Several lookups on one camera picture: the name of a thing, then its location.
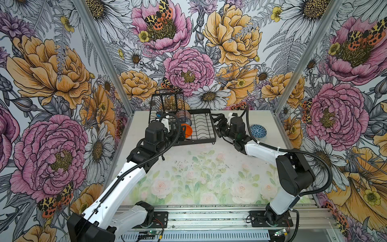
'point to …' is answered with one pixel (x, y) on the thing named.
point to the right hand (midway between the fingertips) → (209, 122)
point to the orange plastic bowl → (189, 129)
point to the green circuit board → (152, 232)
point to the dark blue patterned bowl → (258, 131)
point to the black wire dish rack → (196, 126)
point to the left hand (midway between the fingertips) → (177, 132)
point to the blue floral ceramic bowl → (185, 120)
